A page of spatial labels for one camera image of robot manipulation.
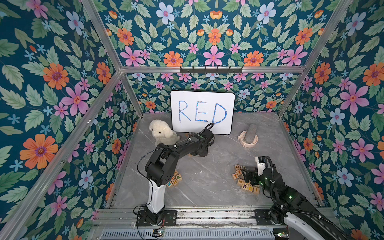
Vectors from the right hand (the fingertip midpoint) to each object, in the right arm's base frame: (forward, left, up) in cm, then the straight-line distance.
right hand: (250, 167), depth 80 cm
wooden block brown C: (+4, +5, -7) cm, 10 cm away
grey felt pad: (+27, -6, -4) cm, 28 cm away
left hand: (+13, +26, -7) cm, 30 cm away
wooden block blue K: (-8, +44, -7) cm, 45 cm away
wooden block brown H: (-6, +42, -8) cm, 43 cm away
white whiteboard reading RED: (+34, +34, +10) cm, 49 cm away
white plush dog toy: (+16, +50, +8) cm, 53 cm away
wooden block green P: (-4, +39, -7) cm, 40 cm away
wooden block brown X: (-1, +42, -7) cm, 43 cm away
